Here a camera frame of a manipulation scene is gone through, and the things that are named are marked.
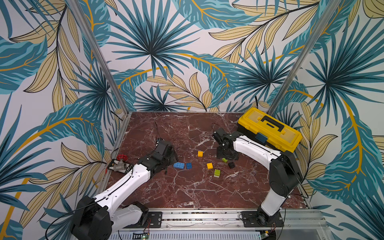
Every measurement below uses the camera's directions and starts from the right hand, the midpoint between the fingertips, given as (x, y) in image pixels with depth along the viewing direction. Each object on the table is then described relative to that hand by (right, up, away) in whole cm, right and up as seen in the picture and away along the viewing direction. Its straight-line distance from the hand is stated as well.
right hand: (225, 156), depth 89 cm
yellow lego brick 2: (-9, -6, +2) cm, 11 cm away
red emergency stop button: (-62, 0, +1) cm, 62 cm away
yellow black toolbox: (+20, +19, +3) cm, 28 cm away
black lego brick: (+5, -6, +3) cm, 8 cm away
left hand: (-30, 0, -7) cm, 31 cm away
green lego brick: (0, -3, +4) cm, 5 cm away
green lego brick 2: (-5, -9, -3) cm, 11 cm away
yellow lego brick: (-15, 0, +7) cm, 16 cm away
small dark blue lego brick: (-22, -6, +1) cm, 22 cm away
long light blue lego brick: (-28, -6, +1) cm, 29 cm away
